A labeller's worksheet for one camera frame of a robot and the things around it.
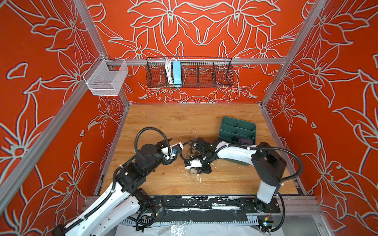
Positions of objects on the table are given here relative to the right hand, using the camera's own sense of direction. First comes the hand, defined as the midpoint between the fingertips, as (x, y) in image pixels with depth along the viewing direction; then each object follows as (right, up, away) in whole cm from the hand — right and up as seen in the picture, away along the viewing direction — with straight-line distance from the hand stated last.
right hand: (195, 170), depth 84 cm
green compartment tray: (+28, +21, +11) cm, 37 cm away
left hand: (-11, +19, -15) cm, 27 cm away
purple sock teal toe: (+32, +16, +6) cm, 36 cm away
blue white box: (-11, +58, +6) cm, 59 cm away
